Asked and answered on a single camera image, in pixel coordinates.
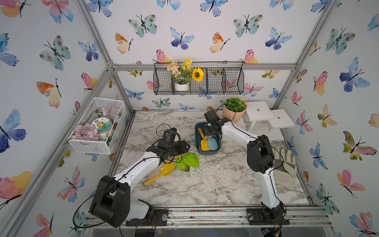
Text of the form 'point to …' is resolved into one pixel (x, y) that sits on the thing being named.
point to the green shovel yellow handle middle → (191, 159)
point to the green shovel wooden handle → (183, 166)
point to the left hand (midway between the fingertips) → (189, 145)
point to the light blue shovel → (212, 143)
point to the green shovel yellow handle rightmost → (191, 159)
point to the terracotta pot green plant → (234, 108)
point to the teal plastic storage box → (199, 136)
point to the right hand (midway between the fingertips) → (209, 128)
